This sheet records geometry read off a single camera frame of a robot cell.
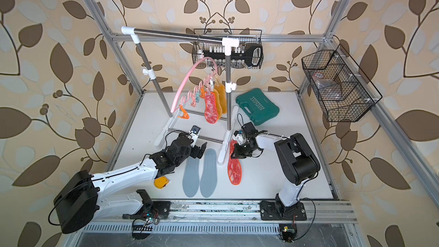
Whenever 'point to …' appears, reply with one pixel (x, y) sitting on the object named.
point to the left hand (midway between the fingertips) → (198, 138)
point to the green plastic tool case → (258, 106)
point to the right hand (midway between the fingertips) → (232, 156)
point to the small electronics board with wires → (288, 231)
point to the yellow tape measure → (160, 182)
